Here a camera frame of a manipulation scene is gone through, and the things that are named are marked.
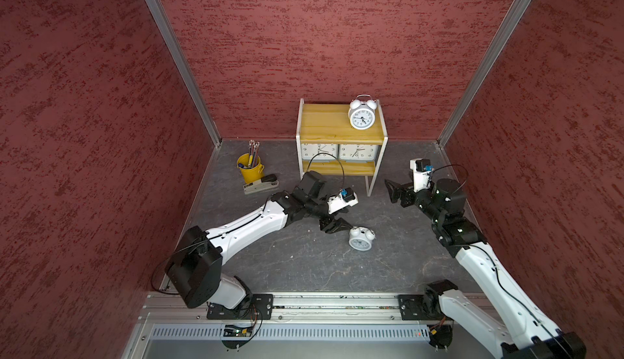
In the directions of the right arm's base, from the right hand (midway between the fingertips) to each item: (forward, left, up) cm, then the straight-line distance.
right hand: (396, 181), depth 76 cm
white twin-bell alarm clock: (-12, +11, -16) cm, 23 cm away
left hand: (-10, +17, -8) cm, 21 cm away
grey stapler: (+16, +48, -22) cm, 55 cm away
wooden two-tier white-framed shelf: (+16, +21, +11) cm, 29 cm away
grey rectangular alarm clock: (+17, +24, -3) cm, 30 cm away
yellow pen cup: (+16, +54, -15) cm, 58 cm away
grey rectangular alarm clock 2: (+16, +10, -4) cm, 19 cm away
